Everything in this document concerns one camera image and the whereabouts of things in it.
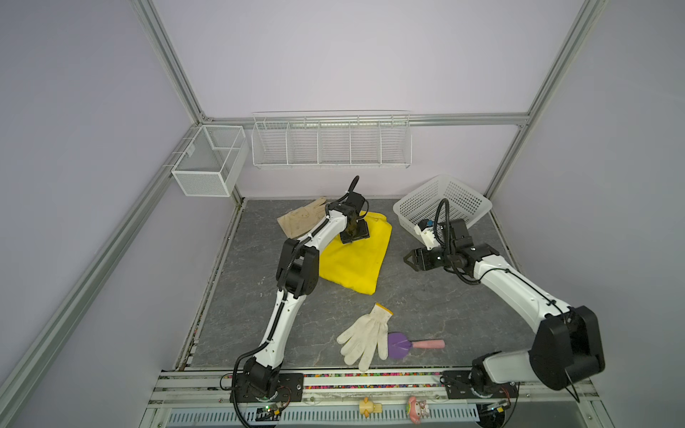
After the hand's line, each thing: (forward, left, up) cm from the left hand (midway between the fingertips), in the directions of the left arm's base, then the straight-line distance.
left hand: (363, 235), depth 103 cm
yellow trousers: (-12, +4, -1) cm, 12 cm away
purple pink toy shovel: (-40, -7, -2) cm, 41 cm away
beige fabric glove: (+13, +27, -4) cm, 30 cm away
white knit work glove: (-37, +4, -4) cm, 37 cm away
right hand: (-16, -14, +10) cm, 24 cm away
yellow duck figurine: (-55, +4, 0) cm, 55 cm away
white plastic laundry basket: (+14, -45, -1) cm, 47 cm away
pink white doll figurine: (-56, -8, -1) cm, 57 cm away
